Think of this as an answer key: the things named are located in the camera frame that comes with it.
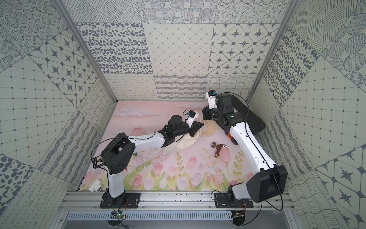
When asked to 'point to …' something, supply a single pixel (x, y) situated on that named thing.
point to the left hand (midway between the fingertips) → (202, 122)
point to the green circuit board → (116, 214)
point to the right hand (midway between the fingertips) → (204, 110)
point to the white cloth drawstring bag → (183, 142)
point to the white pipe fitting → (96, 186)
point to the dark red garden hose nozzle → (218, 146)
